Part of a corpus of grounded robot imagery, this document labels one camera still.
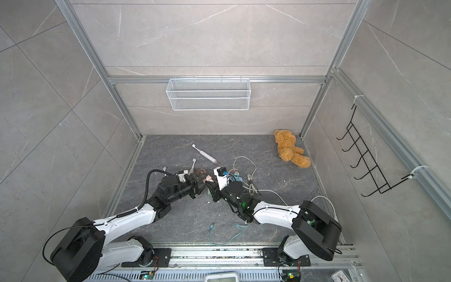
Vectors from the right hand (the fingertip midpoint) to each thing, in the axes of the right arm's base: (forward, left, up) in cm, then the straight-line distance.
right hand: (210, 181), depth 78 cm
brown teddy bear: (+20, -40, -3) cm, 45 cm away
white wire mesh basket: (+50, +2, +13) cm, 52 cm away
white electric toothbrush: (+18, +30, -15) cm, 38 cm away
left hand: (+1, -1, +3) cm, 3 cm away
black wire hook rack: (+7, -64, +14) cm, 66 cm away
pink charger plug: (0, +1, +2) cm, 3 cm away
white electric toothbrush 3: (+30, +7, -17) cm, 35 cm away
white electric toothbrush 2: (+16, +13, -16) cm, 26 cm away
